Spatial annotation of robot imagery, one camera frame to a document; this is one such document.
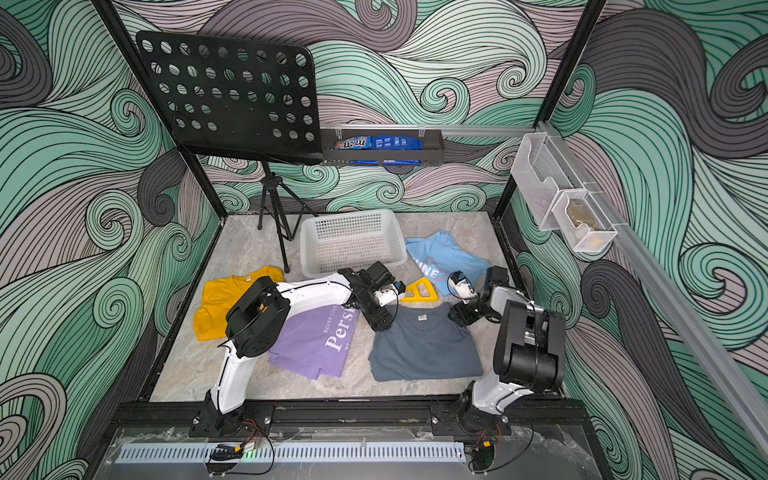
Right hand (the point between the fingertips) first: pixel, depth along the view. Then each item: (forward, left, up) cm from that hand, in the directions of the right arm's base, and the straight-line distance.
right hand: (470, 314), depth 93 cm
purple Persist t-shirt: (-9, +48, +3) cm, 49 cm away
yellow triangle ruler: (+5, +12, +1) cm, 13 cm away
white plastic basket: (+29, +45, +2) cm, 54 cm away
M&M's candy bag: (+41, +36, +37) cm, 66 cm away
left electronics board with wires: (-36, +67, -1) cm, 76 cm away
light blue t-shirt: (+23, +6, +1) cm, 24 cm away
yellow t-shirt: (-2, +81, +4) cm, 81 cm away
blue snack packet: (+40, +23, +37) cm, 59 cm away
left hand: (-1, +27, +3) cm, 27 cm away
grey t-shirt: (-10, +16, +3) cm, 19 cm away
